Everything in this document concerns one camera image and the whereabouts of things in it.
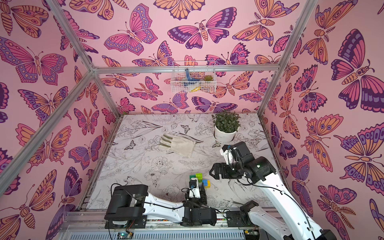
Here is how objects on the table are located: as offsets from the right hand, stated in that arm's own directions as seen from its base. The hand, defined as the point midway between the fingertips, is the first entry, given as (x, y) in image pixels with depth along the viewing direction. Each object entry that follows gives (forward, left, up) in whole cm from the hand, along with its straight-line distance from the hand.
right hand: (218, 171), depth 70 cm
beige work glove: (+28, +23, -18) cm, 41 cm away
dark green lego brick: (0, +13, -7) cm, 14 cm away
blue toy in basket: (+55, +17, +16) cm, 60 cm away
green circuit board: (-25, +44, -19) cm, 54 cm away
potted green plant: (+30, -7, -1) cm, 31 cm away
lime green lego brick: (-1, +9, -4) cm, 10 cm away
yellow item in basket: (+43, +11, +15) cm, 47 cm away
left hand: (-3, +6, -13) cm, 15 cm away
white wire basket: (+56, +13, +15) cm, 59 cm away
